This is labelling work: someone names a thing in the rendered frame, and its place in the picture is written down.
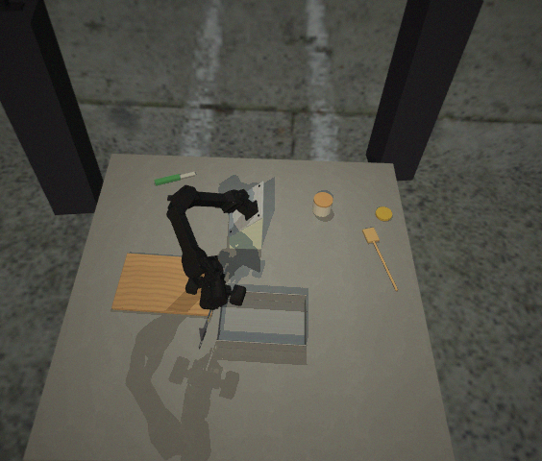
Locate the cream jar with orange lid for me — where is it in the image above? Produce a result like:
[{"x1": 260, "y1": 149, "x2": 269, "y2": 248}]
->
[{"x1": 312, "y1": 192, "x2": 333, "y2": 217}]

